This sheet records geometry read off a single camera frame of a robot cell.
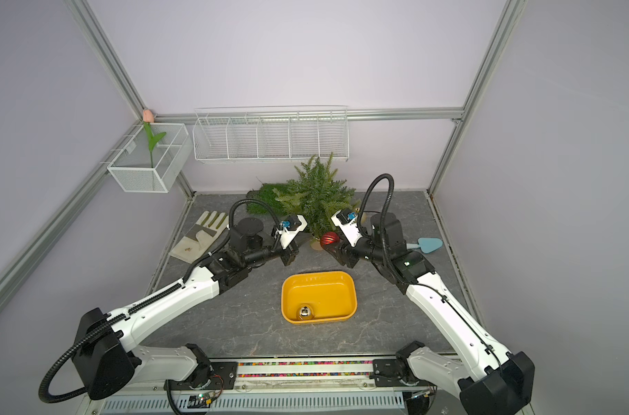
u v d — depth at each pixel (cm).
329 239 70
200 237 105
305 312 81
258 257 61
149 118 89
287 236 61
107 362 39
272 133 97
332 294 90
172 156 107
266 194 115
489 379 37
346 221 60
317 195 75
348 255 62
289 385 73
